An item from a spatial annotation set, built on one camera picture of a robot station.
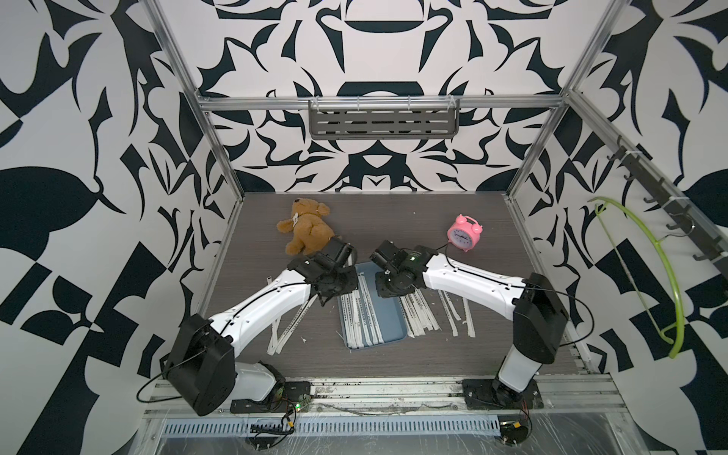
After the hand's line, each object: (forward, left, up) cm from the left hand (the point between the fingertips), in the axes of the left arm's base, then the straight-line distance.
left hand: (355, 278), depth 83 cm
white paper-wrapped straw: (-11, 0, -2) cm, 12 cm away
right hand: (-1, -8, -2) cm, 8 cm away
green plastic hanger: (-23, -65, +12) cm, 70 cm away
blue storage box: (-5, -10, -12) cm, 16 cm away
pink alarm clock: (+17, -37, -3) cm, 41 cm away
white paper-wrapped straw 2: (-9, -34, -11) cm, 37 cm away
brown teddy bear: (+17, +14, 0) cm, 22 cm away
